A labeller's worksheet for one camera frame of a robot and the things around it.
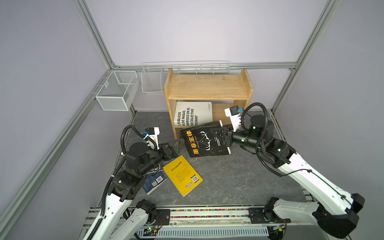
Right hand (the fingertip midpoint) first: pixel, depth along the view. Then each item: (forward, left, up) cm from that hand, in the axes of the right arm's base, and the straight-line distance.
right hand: (211, 131), depth 60 cm
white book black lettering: (+23, +8, -13) cm, 27 cm away
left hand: (-2, +14, -6) cm, 15 cm away
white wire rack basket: (+51, +35, -5) cm, 62 cm away
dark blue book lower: (-8, +33, -37) cm, 50 cm away
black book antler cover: (-1, +4, -6) cm, 7 cm away
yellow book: (-5, +15, -36) cm, 39 cm away
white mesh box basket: (+46, +61, -15) cm, 78 cm away
